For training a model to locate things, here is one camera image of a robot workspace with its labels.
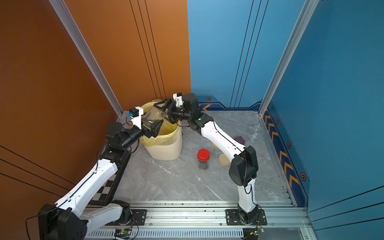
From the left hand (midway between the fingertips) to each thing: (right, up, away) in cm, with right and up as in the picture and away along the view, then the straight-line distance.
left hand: (156, 115), depth 71 cm
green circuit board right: (+48, -55, -1) cm, 73 cm away
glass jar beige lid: (-1, +1, +2) cm, 2 cm away
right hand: (+1, +3, 0) cm, 3 cm away
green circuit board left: (-15, -57, 0) cm, 59 cm away
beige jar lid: (+36, -27, +21) cm, 50 cm away
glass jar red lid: (+23, -22, +10) cm, 33 cm away
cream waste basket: (+4, -18, +10) cm, 21 cm away
